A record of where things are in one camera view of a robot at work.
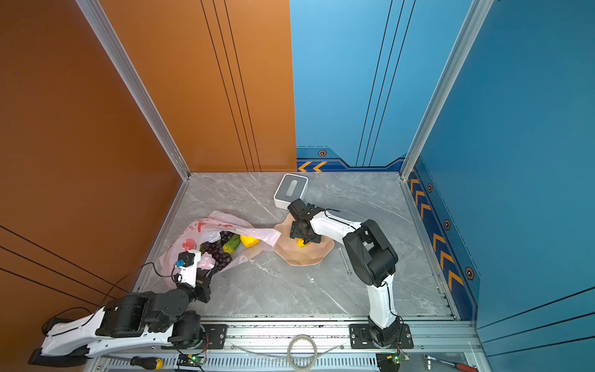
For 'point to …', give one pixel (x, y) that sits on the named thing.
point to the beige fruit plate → (289, 252)
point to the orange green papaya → (232, 243)
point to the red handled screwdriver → (459, 366)
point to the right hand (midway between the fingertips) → (302, 235)
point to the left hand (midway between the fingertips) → (219, 266)
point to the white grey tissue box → (292, 187)
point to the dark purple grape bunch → (215, 249)
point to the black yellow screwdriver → (142, 362)
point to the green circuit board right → (390, 362)
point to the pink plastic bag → (206, 229)
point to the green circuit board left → (190, 359)
